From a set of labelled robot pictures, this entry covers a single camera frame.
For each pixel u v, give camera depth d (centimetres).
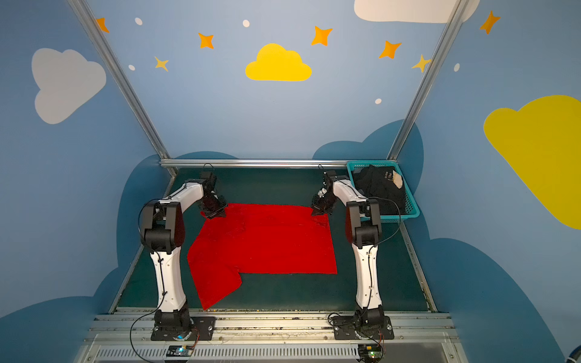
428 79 85
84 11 69
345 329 74
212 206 91
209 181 90
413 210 98
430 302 85
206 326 75
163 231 59
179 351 71
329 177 84
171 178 124
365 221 64
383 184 101
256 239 96
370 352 71
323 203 95
